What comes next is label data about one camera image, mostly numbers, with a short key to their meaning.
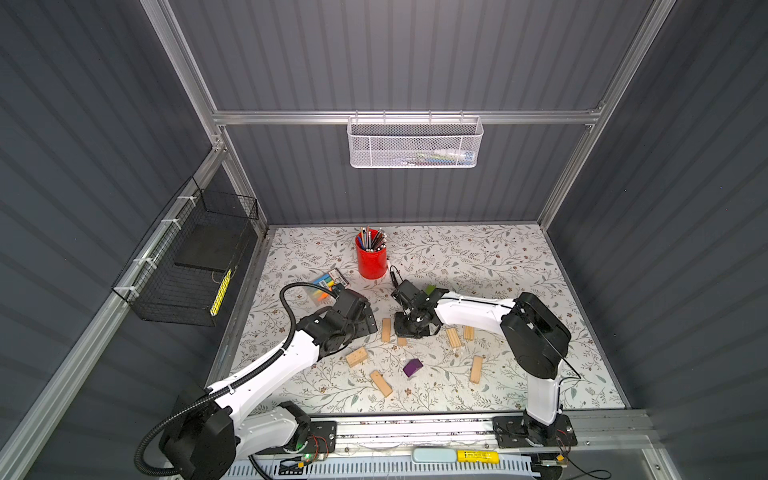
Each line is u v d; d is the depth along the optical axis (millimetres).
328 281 1024
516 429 740
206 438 396
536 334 517
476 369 847
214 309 656
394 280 1047
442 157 917
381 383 826
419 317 674
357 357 844
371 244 1001
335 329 592
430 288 1011
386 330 915
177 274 718
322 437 724
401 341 889
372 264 1037
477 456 693
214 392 422
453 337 891
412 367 842
